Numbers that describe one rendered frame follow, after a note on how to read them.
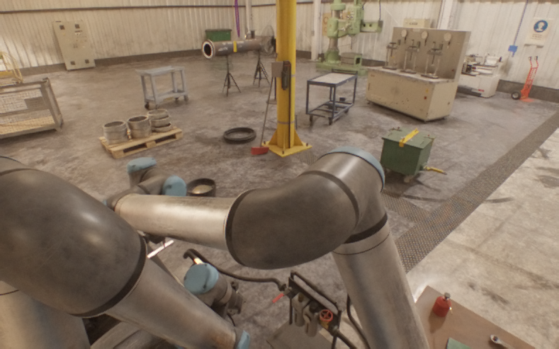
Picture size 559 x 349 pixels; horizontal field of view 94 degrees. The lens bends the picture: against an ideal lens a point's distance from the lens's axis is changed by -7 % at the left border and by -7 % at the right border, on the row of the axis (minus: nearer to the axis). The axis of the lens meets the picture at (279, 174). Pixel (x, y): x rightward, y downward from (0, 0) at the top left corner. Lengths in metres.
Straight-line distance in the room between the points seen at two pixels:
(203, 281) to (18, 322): 0.46
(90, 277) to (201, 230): 0.18
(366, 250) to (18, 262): 0.43
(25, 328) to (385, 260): 0.52
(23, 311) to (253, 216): 0.32
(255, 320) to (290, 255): 1.90
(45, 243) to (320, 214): 0.29
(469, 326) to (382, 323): 1.40
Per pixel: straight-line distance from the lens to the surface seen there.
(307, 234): 0.35
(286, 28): 4.16
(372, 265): 0.49
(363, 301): 0.54
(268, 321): 2.25
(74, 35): 16.33
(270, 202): 0.36
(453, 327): 1.90
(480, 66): 9.82
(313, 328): 1.83
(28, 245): 0.34
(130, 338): 1.18
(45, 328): 0.52
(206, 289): 0.84
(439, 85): 6.36
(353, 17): 11.52
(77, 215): 0.34
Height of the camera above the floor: 1.90
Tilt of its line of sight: 30 degrees down
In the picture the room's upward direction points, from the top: straight up
